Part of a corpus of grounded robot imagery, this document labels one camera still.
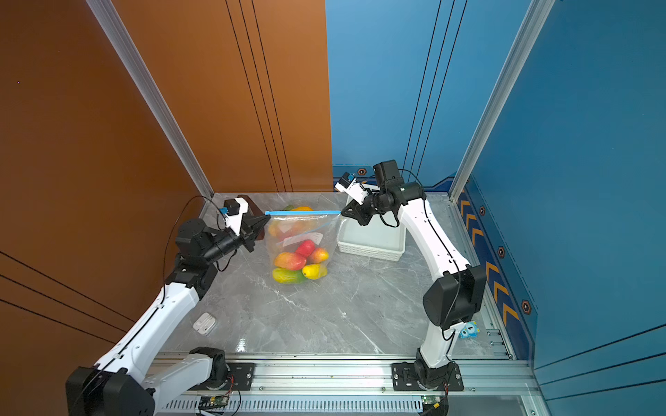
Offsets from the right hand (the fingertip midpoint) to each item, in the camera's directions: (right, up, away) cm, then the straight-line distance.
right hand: (348, 209), depth 80 cm
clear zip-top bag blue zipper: (-23, -5, +14) cm, 28 cm away
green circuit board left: (-37, -53, -9) cm, 66 cm away
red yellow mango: (-14, -13, +6) cm, 20 cm away
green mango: (-19, -22, +4) cm, 30 cm away
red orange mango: (-9, -16, +7) cm, 20 cm away
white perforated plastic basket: (+12, -11, +25) cm, 30 cm away
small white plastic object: (-46, -37, +3) cm, 59 cm away
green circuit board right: (+24, -54, -8) cm, 60 cm away
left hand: (-23, -2, -8) cm, 24 cm away
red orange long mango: (-19, -17, +4) cm, 26 cm away
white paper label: (-11, -9, +7) cm, 16 cm away
